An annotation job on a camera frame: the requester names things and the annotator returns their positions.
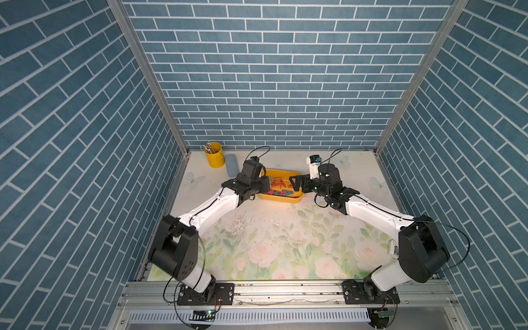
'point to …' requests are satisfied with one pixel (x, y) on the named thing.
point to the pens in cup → (208, 148)
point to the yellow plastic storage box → (281, 188)
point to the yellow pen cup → (216, 159)
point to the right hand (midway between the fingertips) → (299, 177)
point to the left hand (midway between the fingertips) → (273, 183)
